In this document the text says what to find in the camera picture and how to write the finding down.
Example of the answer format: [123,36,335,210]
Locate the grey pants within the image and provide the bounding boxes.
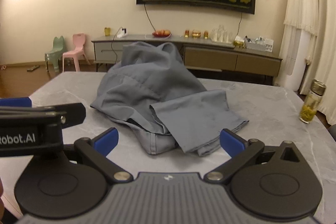
[90,41,250,157]

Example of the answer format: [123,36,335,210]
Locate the pink plastic chair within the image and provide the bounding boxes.
[62,33,90,72]

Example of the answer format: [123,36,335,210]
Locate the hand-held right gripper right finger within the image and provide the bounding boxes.
[204,129,305,184]

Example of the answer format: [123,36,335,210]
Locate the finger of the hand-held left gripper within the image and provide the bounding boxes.
[0,97,32,108]
[0,103,86,130]

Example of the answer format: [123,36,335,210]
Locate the air conditioner with lace cover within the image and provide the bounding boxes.
[276,0,319,94]

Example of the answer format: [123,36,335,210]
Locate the cream curtain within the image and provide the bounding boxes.
[299,0,336,125]

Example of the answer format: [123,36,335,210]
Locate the green plastic chair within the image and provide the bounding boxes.
[44,35,67,72]

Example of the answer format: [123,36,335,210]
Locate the glass tea bottle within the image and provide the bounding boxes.
[299,80,327,124]

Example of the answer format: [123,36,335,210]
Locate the black power strip cable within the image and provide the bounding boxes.
[110,28,123,62]

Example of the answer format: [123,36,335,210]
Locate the set of clear glasses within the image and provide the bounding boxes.
[211,25,234,43]

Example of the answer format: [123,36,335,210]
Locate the box of small items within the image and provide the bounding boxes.
[244,35,274,52]

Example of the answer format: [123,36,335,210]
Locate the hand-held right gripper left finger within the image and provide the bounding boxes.
[63,127,134,184]

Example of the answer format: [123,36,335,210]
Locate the plate of fruit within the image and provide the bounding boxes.
[152,29,172,38]

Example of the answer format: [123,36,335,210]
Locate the long television cabinet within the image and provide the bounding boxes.
[91,34,283,85]

